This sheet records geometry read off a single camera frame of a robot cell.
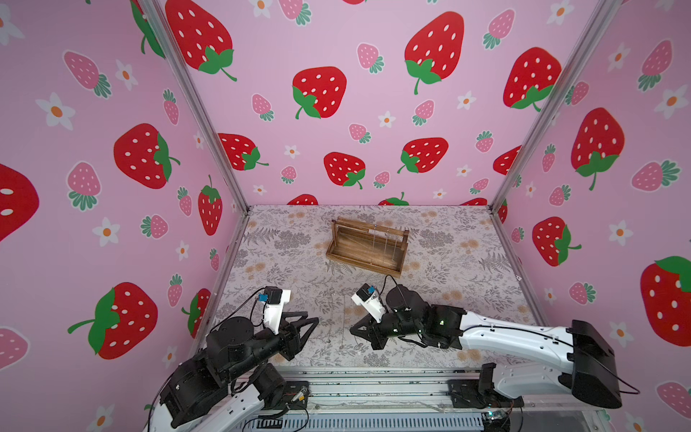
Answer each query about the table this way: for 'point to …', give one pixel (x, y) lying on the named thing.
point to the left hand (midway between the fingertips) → (315, 318)
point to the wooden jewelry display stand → (373, 247)
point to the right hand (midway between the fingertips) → (353, 327)
